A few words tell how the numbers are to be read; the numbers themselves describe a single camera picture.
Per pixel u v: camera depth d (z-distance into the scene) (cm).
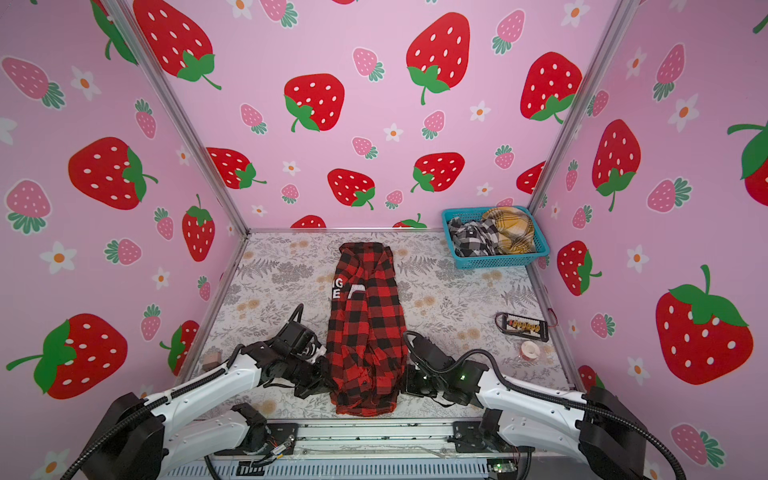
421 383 68
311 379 71
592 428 41
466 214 115
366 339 88
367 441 75
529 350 88
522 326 93
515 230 107
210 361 86
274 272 108
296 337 67
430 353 61
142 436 40
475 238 106
